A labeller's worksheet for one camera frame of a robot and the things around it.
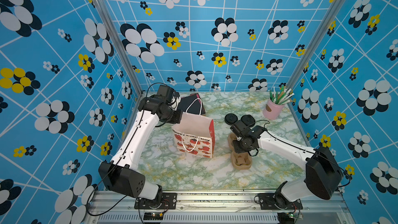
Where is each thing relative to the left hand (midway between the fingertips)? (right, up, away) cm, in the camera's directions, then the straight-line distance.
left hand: (180, 116), depth 77 cm
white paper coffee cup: (+39, -3, +14) cm, 41 cm away
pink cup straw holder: (+56, +2, +21) cm, 60 cm away
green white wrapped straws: (+59, +10, +15) cm, 62 cm away
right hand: (+32, -18, +8) cm, 38 cm away
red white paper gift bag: (+8, -8, -8) cm, 14 cm away
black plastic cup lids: (+30, -3, +25) cm, 39 cm away
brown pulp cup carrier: (+33, -24, +5) cm, 41 cm away
